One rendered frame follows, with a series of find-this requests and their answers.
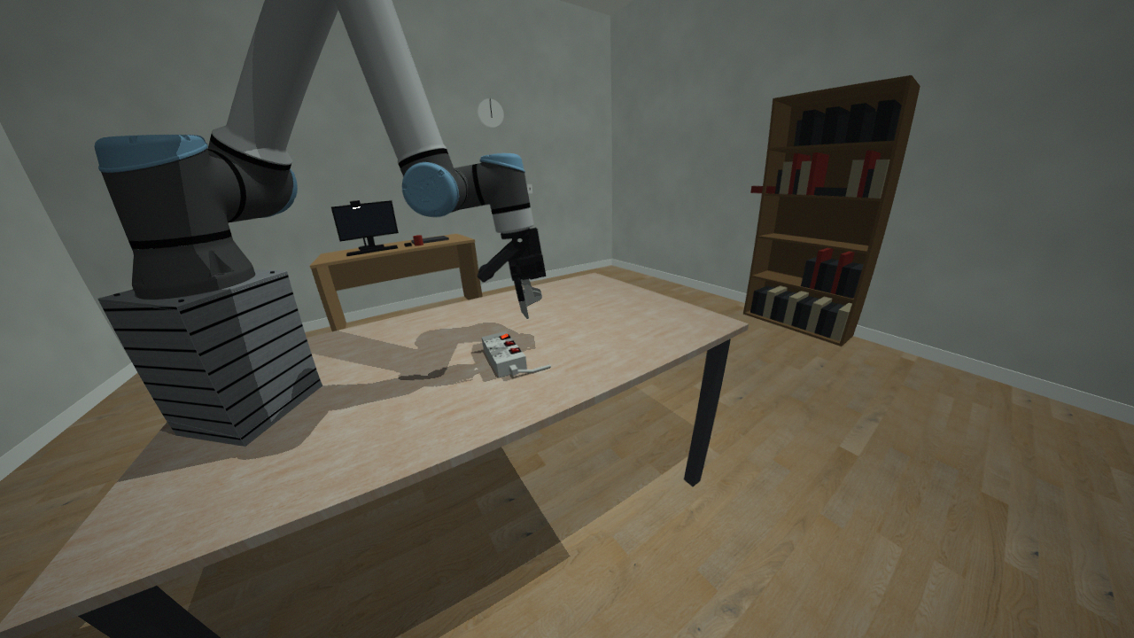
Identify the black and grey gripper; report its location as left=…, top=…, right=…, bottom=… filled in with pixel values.
left=501, top=228, right=545, bottom=318

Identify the grey power strip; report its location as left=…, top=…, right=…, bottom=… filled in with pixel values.
left=481, top=331, right=551, bottom=377

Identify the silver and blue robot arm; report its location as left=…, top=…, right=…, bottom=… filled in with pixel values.
left=95, top=0, right=534, bottom=300

